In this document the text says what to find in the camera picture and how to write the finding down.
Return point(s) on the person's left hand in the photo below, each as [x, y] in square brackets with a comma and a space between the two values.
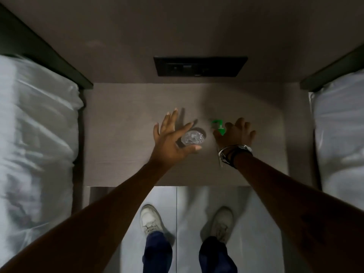
[166, 144]

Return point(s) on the person's right hand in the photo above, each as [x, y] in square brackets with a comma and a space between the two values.
[236, 135]

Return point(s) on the green pump dispenser cap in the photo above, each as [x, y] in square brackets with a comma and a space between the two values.
[219, 126]

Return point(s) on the clear plastic bottle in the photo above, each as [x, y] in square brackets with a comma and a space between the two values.
[194, 137]

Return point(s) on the person's right forearm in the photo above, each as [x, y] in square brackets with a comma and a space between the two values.
[298, 213]

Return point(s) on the person's left forearm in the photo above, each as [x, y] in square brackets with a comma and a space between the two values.
[93, 224]

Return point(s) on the person's left white shoe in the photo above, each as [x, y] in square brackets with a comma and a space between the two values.
[150, 218]

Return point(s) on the person's white shoe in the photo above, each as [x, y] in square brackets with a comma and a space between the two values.
[150, 218]
[223, 223]

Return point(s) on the person's right white shoe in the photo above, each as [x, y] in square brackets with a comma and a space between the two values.
[223, 223]

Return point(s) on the person's left blue jeans leg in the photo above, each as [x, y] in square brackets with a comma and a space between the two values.
[157, 253]

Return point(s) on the person's blue jeans leg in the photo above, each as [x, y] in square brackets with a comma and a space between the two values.
[157, 253]
[216, 257]

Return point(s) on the person's right blue jeans leg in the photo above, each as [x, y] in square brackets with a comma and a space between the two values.
[216, 257]

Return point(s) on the white bed bedding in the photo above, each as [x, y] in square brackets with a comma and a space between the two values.
[34, 139]
[341, 133]

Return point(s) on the dark bed headboard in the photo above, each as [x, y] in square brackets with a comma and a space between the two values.
[332, 71]
[37, 46]

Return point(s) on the black wall socket panel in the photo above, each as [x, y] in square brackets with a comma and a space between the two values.
[199, 66]

